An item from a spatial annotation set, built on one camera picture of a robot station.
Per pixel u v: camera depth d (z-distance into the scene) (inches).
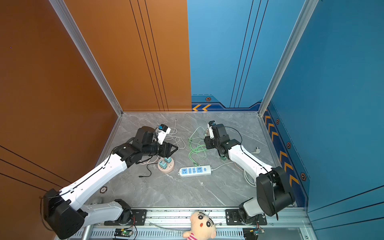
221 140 26.0
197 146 38.2
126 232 27.8
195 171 34.2
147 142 23.5
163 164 33.3
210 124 30.5
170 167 34.8
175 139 40.3
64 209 14.9
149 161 26.8
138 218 29.1
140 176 34.2
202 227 25.3
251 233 27.7
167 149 26.2
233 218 28.5
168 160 34.2
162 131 26.5
